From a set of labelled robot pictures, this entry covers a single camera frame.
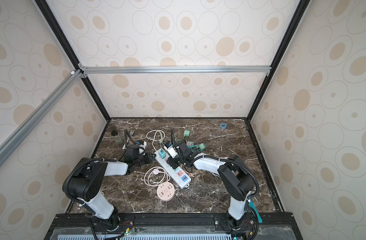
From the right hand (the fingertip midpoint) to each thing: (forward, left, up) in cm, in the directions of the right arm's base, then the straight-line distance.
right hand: (169, 159), depth 90 cm
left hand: (+6, +8, -1) cm, 10 cm away
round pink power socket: (-18, +1, -4) cm, 18 cm away
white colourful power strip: (-8, -6, -4) cm, 11 cm away
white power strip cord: (+21, +12, -3) cm, 25 cm away
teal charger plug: (+3, +5, +1) cm, 6 cm away
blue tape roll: (+32, -38, -5) cm, 50 cm away
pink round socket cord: (-14, +6, -4) cm, 15 cm away
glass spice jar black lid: (+17, +36, +2) cm, 40 cm away
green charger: (+24, -10, -5) cm, 27 cm away
